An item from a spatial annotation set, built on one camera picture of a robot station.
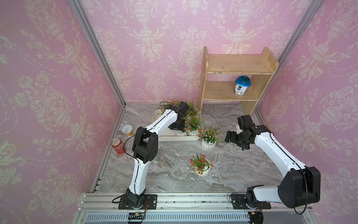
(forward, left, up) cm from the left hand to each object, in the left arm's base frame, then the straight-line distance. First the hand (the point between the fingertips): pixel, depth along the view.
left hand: (178, 129), depth 95 cm
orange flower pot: (-2, -9, +5) cm, 11 cm away
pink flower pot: (-3, -2, 0) cm, 4 cm away
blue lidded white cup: (+22, -42, +23) cm, 52 cm away
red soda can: (-14, +37, +1) cm, 39 cm away
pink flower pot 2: (-10, -19, +6) cm, 23 cm away
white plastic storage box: (-2, +5, -6) cm, 8 cm away
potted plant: (+11, -10, +6) cm, 16 cm away
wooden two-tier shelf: (+36, -39, +17) cm, 56 cm away
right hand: (-11, -33, +4) cm, 35 cm away
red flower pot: (-26, -13, +4) cm, 29 cm away
